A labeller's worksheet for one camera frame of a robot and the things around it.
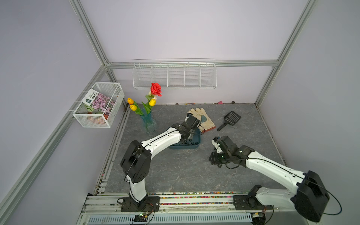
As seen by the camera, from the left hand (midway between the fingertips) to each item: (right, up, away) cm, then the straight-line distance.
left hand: (186, 131), depth 89 cm
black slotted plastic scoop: (+37, +8, +23) cm, 44 cm away
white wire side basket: (-53, +9, -16) cm, 56 cm away
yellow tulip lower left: (-30, +14, -10) cm, 35 cm away
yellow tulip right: (-20, +18, -7) cm, 28 cm away
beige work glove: (+15, +3, +19) cm, 24 cm away
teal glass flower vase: (-26, +3, +11) cm, 28 cm away
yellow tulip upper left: (-33, +18, -8) cm, 38 cm away
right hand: (+14, -15, -7) cm, 22 cm away
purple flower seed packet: (-47, +17, -14) cm, 52 cm away
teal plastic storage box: (+6, -8, +8) cm, 13 cm away
